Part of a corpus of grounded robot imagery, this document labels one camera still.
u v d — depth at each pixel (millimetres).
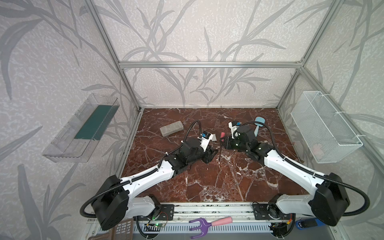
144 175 473
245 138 613
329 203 399
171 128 1042
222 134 790
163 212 724
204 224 706
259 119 1129
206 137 668
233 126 730
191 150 588
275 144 997
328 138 625
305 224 658
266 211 734
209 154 667
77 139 649
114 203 399
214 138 941
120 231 693
